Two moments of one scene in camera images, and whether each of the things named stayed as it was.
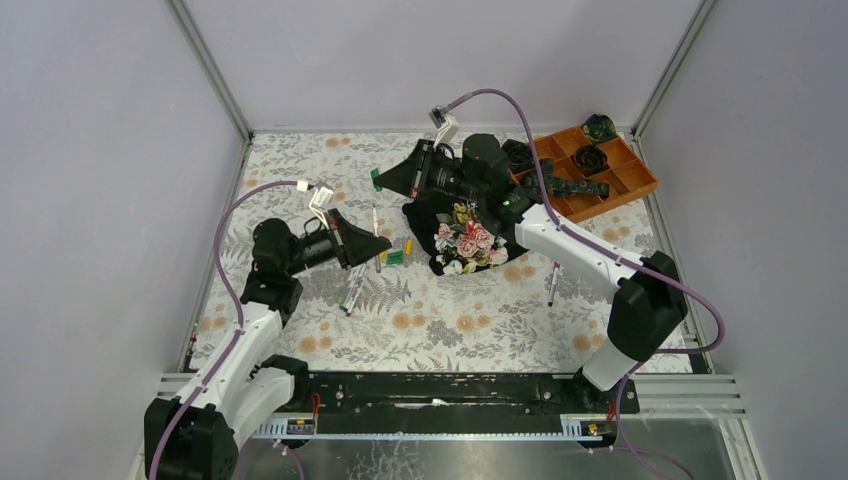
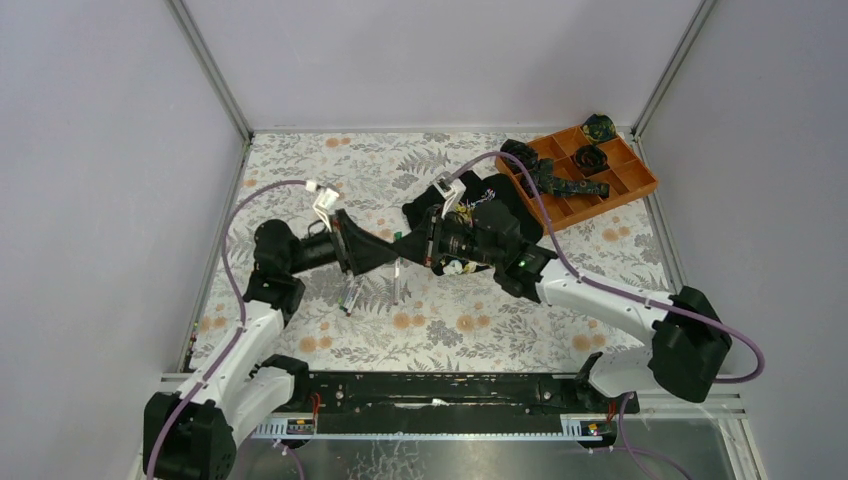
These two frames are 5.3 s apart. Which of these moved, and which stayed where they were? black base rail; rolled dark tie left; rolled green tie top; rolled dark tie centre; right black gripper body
Moved: right black gripper body
Stayed: rolled green tie top; rolled dark tie left; black base rail; rolled dark tie centre
